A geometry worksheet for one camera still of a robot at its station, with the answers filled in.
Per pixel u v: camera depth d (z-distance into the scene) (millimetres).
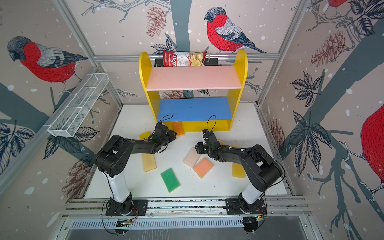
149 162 886
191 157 902
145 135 1007
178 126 1010
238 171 860
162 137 798
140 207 732
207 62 933
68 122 713
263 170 460
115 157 508
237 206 736
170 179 816
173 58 861
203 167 880
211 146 726
